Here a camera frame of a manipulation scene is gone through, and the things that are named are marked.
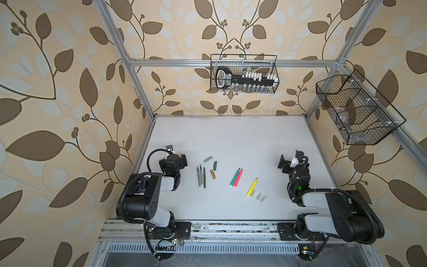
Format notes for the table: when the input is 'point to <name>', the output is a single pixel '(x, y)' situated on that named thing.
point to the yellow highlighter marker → (252, 188)
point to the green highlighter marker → (234, 178)
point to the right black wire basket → (363, 116)
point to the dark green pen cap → (215, 165)
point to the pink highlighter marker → (238, 178)
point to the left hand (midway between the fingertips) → (170, 155)
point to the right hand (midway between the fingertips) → (291, 157)
